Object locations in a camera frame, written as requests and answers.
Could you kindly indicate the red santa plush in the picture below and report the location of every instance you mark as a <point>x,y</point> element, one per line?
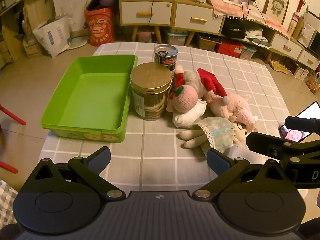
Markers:
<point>210,80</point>

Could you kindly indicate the gold lid cookie jar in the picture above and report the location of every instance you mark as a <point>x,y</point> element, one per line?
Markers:
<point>150,80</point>

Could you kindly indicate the grey checked cloth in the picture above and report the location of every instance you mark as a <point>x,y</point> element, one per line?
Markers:
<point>7,200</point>

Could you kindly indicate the folded white cloths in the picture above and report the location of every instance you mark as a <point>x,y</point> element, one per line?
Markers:
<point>257,37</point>

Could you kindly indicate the low wooden stand white drawers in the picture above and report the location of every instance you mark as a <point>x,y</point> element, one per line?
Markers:
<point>285,46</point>

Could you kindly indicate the wooden shelf unit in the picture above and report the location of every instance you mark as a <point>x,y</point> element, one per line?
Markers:
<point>15,17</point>

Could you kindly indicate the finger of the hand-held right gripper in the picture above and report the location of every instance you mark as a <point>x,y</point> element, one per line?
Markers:
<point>300,123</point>
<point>265,142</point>

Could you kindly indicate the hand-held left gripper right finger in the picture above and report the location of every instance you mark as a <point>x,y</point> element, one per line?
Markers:
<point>217,161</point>

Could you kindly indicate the red printed bucket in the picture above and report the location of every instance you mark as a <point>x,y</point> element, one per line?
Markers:
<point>100,27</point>

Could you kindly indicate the red chair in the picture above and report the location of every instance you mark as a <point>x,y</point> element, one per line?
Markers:
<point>12,116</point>

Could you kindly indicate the red box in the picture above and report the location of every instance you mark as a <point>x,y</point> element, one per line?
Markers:
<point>228,50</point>

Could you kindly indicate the rag doll with blue dress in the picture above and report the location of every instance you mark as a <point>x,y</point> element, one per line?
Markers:
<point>220,130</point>

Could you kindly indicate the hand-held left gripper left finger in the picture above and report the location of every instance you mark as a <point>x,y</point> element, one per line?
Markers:
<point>102,158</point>

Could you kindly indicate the framed cartoon picture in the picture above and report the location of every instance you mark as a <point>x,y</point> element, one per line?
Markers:
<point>276,5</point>

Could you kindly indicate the tall wooden cabinet white drawers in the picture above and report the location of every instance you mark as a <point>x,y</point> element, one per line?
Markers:
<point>150,12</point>

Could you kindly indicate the white doll with pink knit hat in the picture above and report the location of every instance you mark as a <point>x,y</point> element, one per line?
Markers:
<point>186,98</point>

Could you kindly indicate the clear storage box teal lid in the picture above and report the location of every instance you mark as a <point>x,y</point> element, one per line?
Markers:
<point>177,38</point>

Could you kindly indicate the egg carton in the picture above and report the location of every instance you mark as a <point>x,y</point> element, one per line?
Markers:
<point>278,67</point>

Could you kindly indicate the pink table runner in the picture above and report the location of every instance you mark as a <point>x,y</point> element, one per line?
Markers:
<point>225,5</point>

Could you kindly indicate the grey checked tablecloth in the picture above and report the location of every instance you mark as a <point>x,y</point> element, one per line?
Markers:
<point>225,62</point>

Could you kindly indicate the green plastic box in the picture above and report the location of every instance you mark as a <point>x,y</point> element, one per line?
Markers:
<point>87,100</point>

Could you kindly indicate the smartphone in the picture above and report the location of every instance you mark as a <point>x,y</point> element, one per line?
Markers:
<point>292,135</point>

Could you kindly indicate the dark tin can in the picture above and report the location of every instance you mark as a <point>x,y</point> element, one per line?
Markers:
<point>165,60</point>

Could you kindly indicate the white printed box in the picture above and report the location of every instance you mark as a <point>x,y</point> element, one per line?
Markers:
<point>301,72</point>

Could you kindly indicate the white sack with blue print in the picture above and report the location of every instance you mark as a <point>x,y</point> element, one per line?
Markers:
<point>52,37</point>

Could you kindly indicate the pink pig plush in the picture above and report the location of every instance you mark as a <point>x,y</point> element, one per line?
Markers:
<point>230,106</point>

